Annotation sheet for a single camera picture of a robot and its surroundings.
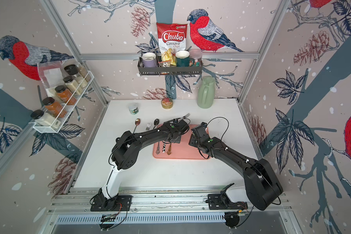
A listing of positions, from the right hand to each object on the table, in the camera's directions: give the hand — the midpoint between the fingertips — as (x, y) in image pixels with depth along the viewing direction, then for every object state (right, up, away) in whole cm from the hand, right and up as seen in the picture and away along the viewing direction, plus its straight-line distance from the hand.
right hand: (193, 138), depth 89 cm
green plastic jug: (+10, +30, +12) cm, 34 cm away
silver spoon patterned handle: (-19, -7, +4) cm, 20 cm away
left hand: (-10, 0, +7) cm, 12 cm away
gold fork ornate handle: (-15, -9, +1) cm, 17 cm away
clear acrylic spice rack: (-68, +18, -13) cm, 71 cm away
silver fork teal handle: (-32, +6, +15) cm, 35 cm away
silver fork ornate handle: (-23, -9, +4) cm, 25 cm away
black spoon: (-26, +9, +18) cm, 33 cm away
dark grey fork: (-3, +14, +22) cm, 26 cm away
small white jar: (-45, +19, +22) cm, 53 cm away
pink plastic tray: (-7, -8, -1) cm, 10 cm away
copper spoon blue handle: (-40, +9, +18) cm, 45 cm away
